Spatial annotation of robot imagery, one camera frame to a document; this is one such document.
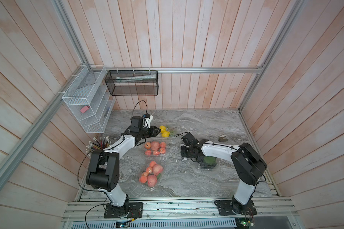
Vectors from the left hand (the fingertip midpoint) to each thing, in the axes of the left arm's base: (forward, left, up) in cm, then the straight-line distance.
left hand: (159, 131), depth 91 cm
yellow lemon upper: (+8, -1, -7) cm, 11 cm away
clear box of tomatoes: (-8, +3, -8) cm, 12 cm away
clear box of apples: (-25, +4, -9) cm, 26 cm away
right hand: (-9, -15, -12) cm, 21 cm away
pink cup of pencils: (-10, +33, +1) cm, 35 cm away
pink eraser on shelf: (+5, +44, +15) cm, 46 cm away
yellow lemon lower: (+3, -4, -8) cm, 9 cm away
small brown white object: (+2, -45, -11) cm, 47 cm away
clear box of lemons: (+9, -7, -9) cm, 15 cm away
